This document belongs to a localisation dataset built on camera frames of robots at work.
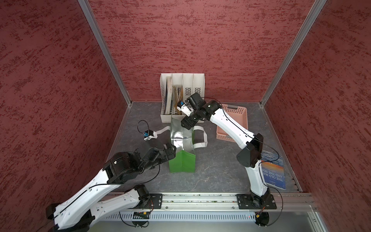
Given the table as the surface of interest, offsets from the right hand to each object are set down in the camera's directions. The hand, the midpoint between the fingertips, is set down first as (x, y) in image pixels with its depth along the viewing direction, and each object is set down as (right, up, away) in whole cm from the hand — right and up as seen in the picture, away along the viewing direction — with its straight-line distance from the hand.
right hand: (188, 122), depth 84 cm
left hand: (-9, -14, -19) cm, 25 cm away
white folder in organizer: (-14, +16, +15) cm, 26 cm away
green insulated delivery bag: (-4, -12, +13) cm, 18 cm away
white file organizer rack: (-8, +24, +16) cm, 30 cm away
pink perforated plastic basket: (+40, +5, +26) cm, 48 cm away
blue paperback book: (+51, -29, 0) cm, 59 cm away
